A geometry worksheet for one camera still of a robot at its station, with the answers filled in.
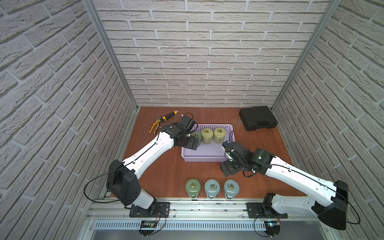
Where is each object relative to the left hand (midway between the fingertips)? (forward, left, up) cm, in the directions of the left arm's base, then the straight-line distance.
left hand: (191, 140), depth 81 cm
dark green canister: (+9, -4, -7) cm, 12 cm away
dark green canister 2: (-22, -1, -8) cm, 24 cm away
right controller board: (-39, -40, -17) cm, 59 cm away
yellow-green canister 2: (+10, -18, -9) cm, 23 cm away
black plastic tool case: (+28, -51, -12) cm, 59 cm away
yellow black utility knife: (+29, +21, -15) cm, 39 cm away
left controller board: (-36, +21, -20) cm, 47 cm away
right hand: (-13, -20, -2) cm, 24 cm away
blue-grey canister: (-23, -11, -7) cm, 26 cm away
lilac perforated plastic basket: (+3, -14, -19) cm, 24 cm away
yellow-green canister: (+9, -10, -9) cm, 16 cm away
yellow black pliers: (+28, +25, -15) cm, 40 cm away
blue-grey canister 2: (-23, -21, -7) cm, 32 cm away
